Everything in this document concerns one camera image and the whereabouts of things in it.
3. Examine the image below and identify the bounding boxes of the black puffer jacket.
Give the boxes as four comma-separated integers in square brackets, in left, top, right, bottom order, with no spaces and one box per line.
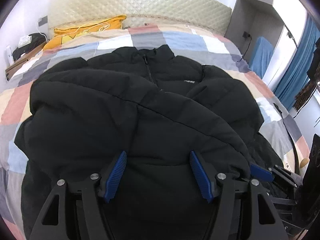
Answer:
[15,45,282,239]

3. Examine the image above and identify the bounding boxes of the black clothes on nightstand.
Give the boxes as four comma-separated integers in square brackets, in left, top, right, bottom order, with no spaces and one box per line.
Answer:
[12,33,47,61]

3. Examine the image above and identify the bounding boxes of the blue curtain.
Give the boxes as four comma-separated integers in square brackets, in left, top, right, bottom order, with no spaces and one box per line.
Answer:
[273,16,319,111]

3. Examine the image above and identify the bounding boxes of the dark hanging patterned garment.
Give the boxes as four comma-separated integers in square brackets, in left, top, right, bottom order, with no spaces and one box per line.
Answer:
[293,47,319,110]

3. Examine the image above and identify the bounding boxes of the checkered patchwork bed quilt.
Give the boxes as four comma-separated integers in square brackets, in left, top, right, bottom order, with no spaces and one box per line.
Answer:
[1,24,310,239]

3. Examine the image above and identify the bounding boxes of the brown wooden nightstand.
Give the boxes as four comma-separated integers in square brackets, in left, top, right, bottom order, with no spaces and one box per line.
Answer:
[5,42,45,81]

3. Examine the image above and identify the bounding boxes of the yellow pillow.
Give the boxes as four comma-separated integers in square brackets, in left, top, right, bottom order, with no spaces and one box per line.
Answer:
[43,15,127,51]

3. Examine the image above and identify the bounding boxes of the white tissue box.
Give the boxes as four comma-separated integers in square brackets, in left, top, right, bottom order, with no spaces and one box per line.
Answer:
[18,35,32,48]

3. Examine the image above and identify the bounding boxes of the white spray bottle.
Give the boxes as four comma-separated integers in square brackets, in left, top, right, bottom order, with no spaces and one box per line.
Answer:
[5,45,14,65]

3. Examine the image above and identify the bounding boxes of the grey wardrobe cabinet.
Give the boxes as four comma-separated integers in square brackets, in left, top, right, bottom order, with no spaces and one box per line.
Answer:
[226,0,307,90]

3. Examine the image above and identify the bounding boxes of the cream quilted headboard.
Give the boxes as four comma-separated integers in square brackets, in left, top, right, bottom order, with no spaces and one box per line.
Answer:
[48,0,232,35]

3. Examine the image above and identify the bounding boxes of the black strap on bed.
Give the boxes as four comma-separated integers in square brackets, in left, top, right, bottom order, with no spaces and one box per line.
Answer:
[273,102,301,173]

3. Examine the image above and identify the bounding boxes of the black wall plug with cable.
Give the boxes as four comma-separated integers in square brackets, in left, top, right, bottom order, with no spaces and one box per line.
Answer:
[241,31,252,60]

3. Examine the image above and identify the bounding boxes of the grey wall socket plate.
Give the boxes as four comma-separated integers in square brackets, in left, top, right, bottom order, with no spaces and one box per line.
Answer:
[38,16,48,27]

